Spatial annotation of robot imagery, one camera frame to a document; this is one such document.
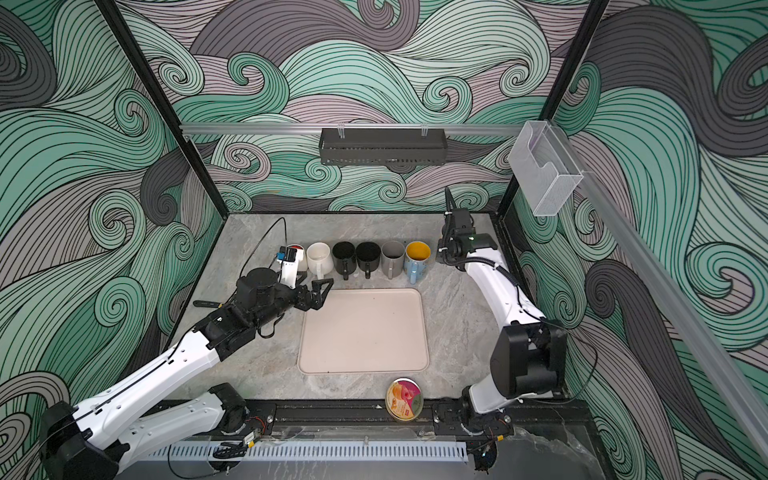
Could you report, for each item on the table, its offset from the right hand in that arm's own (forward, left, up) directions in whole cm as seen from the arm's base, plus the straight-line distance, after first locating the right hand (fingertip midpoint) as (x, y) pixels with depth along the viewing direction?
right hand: (452, 252), depth 86 cm
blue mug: (+5, +9, -9) cm, 14 cm away
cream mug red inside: (-14, +39, +16) cm, 44 cm away
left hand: (-13, +36, +7) cm, 39 cm away
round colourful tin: (-36, +15, -13) cm, 41 cm away
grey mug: (+4, +17, -8) cm, 20 cm away
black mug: (+8, +34, -14) cm, 38 cm away
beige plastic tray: (-17, +26, -18) cm, 36 cm away
